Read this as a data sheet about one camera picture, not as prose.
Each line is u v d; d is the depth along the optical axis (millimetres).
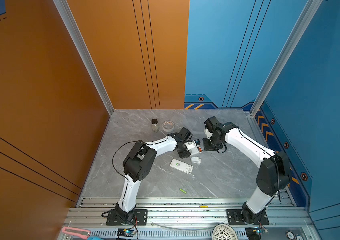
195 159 933
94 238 660
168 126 1111
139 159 559
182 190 817
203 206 784
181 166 894
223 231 682
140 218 738
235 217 725
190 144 854
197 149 967
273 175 445
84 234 686
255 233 708
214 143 725
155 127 1043
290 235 686
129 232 703
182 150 844
